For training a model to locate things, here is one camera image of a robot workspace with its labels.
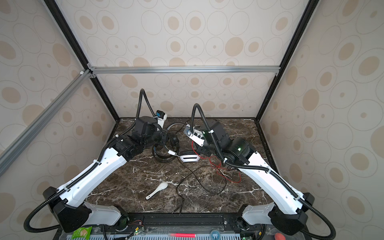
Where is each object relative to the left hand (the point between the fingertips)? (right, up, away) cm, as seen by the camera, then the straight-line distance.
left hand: (172, 129), depth 71 cm
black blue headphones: (-10, -13, +31) cm, 35 cm away
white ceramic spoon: (-8, -32, +14) cm, 36 cm away
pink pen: (+5, -50, -1) cm, 50 cm away
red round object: (+49, -49, -3) cm, 69 cm away
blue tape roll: (+20, -50, -1) cm, 54 cm away
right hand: (+14, -3, -4) cm, 15 cm away
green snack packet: (-41, -48, -2) cm, 63 cm away
